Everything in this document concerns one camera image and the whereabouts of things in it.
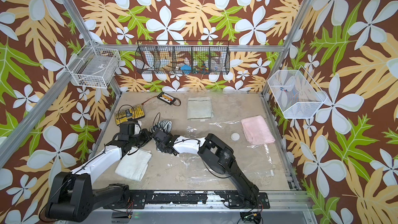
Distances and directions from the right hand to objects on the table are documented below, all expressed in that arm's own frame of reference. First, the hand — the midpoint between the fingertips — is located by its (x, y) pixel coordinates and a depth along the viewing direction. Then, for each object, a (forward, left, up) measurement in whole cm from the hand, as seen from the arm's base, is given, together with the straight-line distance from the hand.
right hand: (164, 142), depth 96 cm
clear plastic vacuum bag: (-13, -53, +2) cm, 54 cm away
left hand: (+1, +3, +11) cm, 11 cm away
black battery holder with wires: (+34, +2, +3) cm, 34 cm away
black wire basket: (+42, -12, +33) cm, 55 cm away
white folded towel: (-16, +14, +3) cm, 21 cm away
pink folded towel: (+6, -58, +4) cm, 59 cm away
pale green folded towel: (+24, -22, +4) cm, 33 cm away
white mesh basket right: (+15, -75, +27) cm, 82 cm away
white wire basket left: (+27, +36, +37) cm, 59 cm away
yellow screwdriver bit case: (+20, +23, +4) cm, 31 cm away
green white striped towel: (+5, -2, +11) cm, 13 cm away
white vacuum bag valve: (+3, -45, +2) cm, 45 cm away
